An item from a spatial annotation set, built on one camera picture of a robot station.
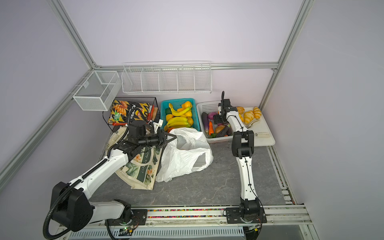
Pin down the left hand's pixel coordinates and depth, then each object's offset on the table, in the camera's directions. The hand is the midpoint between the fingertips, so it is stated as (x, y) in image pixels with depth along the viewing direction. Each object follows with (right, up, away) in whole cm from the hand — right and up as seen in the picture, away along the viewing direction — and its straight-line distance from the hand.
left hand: (176, 139), depth 74 cm
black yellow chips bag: (-36, +15, +17) cm, 42 cm away
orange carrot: (+20, +4, +32) cm, 38 cm away
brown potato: (+25, +5, +30) cm, 39 cm away
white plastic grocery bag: (+7, -5, -9) cm, 12 cm away
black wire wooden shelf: (-18, +15, +25) cm, 34 cm away
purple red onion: (+20, +15, +38) cm, 46 cm away
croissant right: (+57, +17, +42) cm, 73 cm away
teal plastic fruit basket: (-5, +24, +43) cm, 49 cm away
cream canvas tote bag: (-18, -17, 0) cm, 25 cm away
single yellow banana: (-4, +16, +38) cm, 42 cm away
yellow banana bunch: (-4, +9, +31) cm, 33 cm away
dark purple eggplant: (+16, +13, +37) cm, 42 cm away
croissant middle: (+49, +13, +38) cm, 63 cm away
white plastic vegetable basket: (+19, +21, +42) cm, 51 cm away
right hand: (+28, +10, +37) cm, 48 cm away
